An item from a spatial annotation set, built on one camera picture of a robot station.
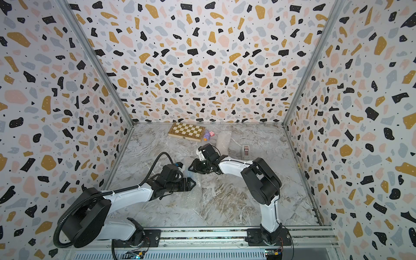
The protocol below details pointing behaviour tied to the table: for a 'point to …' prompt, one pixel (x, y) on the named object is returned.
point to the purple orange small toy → (207, 136)
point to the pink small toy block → (212, 133)
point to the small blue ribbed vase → (189, 174)
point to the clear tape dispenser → (246, 150)
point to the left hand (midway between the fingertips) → (193, 183)
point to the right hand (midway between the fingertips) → (190, 170)
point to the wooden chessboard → (187, 131)
